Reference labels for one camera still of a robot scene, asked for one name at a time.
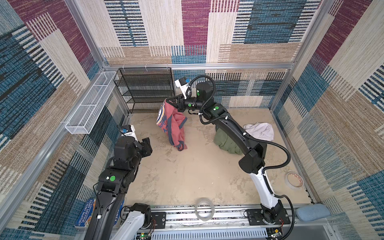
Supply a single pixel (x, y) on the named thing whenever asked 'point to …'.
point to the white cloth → (261, 130)
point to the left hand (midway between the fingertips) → (143, 137)
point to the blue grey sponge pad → (312, 211)
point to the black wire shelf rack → (145, 89)
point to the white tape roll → (294, 180)
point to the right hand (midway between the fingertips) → (166, 102)
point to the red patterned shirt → (172, 121)
